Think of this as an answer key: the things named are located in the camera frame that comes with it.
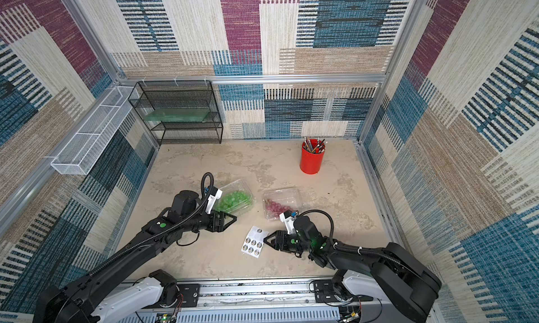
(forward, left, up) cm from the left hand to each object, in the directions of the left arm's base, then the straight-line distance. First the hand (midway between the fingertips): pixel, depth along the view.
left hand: (231, 217), depth 77 cm
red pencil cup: (+30, -34, -1) cm, 45 cm away
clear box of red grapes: (+13, -17, -12) cm, 25 cm away
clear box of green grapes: (+13, +1, -9) cm, 16 cm away
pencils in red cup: (+34, -35, +1) cm, 49 cm away
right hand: (-6, -14, -10) cm, 18 cm away
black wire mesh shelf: (+56, +21, +15) cm, 62 cm away
